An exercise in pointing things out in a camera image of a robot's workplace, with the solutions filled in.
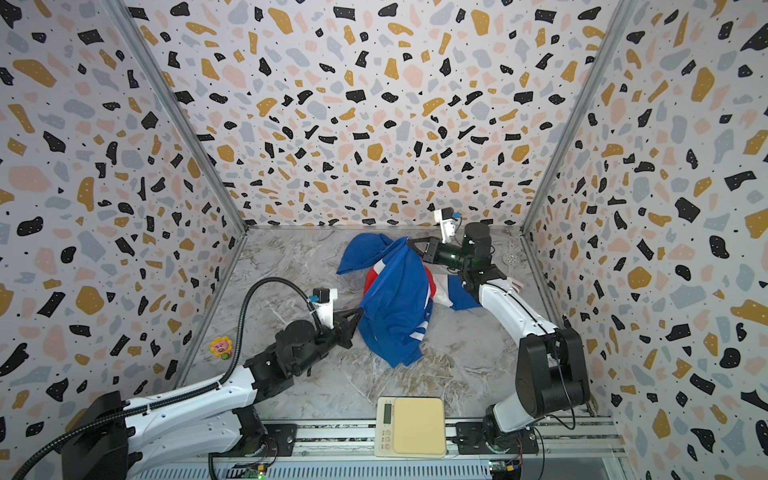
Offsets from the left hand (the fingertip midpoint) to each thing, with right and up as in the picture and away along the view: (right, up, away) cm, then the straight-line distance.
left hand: (363, 309), depth 73 cm
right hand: (+10, +18, +4) cm, 21 cm away
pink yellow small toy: (-42, -13, +12) cm, 46 cm away
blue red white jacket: (+9, +3, +11) cm, 14 cm away
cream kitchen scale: (+11, -31, +3) cm, 33 cm away
